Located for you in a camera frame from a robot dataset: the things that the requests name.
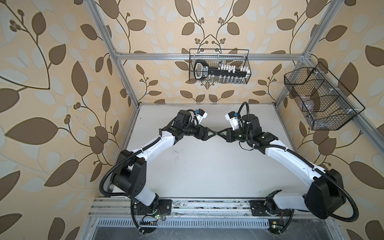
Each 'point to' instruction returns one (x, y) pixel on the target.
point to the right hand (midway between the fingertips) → (219, 134)
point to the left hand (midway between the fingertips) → (210, 129)
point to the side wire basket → (327, 104)
